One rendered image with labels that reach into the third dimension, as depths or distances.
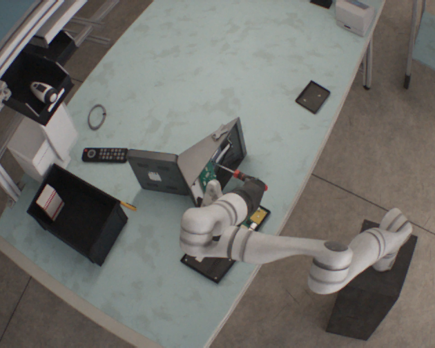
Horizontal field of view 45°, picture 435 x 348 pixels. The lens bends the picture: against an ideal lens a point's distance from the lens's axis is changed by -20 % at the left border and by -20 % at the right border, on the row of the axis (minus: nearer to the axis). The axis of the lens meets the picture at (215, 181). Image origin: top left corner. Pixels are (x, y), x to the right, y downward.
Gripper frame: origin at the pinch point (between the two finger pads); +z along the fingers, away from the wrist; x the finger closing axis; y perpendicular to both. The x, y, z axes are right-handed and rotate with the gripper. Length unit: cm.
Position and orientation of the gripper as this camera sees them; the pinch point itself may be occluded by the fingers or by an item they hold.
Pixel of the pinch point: (257, 182)
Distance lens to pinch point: 166.9
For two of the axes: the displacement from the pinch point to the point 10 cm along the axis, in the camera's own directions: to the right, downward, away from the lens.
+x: 2.6, -8.6, -4.3
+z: 4.8, -2.7, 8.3
